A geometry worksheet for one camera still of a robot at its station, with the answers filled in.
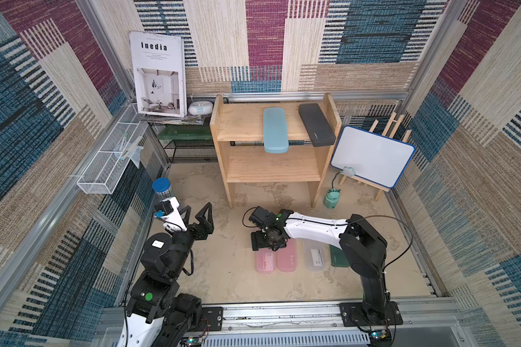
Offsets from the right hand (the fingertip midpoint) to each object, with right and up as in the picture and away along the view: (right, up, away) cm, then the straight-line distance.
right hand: (260, 245), depth 88 cm
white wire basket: (-49, +39, -9) cm, 63 cm away
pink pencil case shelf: (+2, -4, -5) cm, 7 cm away
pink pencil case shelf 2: (+10, -3, -5) cm, 12 cm away
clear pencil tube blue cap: (-38, +23, -3) cm, 45 cm away
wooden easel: (+54, +48, 0) cm, 73 cm away
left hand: (-17, +19, -23) cm, 35 cm away
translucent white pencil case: (+22, -3, -3) cm, 22 cm away
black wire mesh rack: (-44, +42, +31) cm, 68 cm away
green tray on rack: (-32, +47, +7) cm, 57 cm away
